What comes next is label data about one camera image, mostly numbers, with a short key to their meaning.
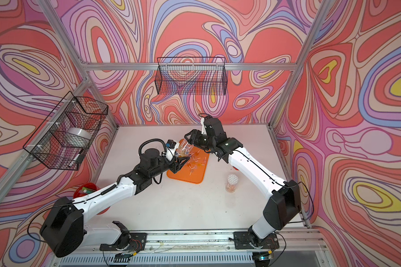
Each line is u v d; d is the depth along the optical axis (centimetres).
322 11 70
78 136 70
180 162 72
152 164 63
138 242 72
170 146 67
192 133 69
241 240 73
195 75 96
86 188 77
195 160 100
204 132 68
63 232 40
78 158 72
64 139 73
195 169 96
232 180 80
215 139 58
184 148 75
